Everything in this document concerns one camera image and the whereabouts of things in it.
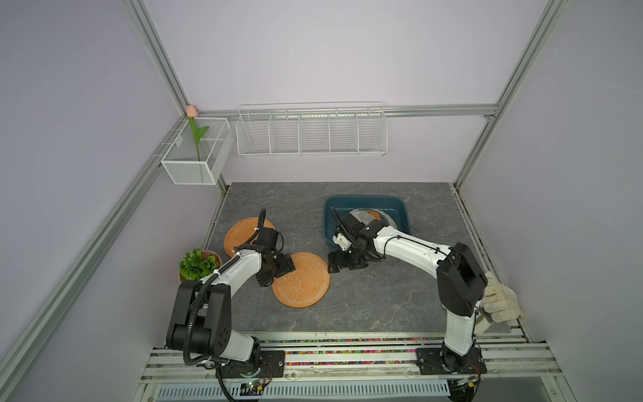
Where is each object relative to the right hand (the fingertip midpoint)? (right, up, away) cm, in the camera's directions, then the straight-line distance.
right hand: (337, 267), depth 86 cm
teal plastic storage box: (+27, +22, +25) cm, 43 cm away
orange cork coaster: (-11, -8, +3) cm, 14 cm away
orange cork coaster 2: (-40, +11, +18) cm, 45 cm away
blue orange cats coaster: (+18, +18, +22) cm, 33 cm away
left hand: (-19, -3, +3) cm, 20 cm away
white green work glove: (+55, -11, -3) cm, 56 cm away
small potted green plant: (-44, +3, -9) cm, 45 cm away
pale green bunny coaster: (+13, +18, +21) cm, 30 cm away
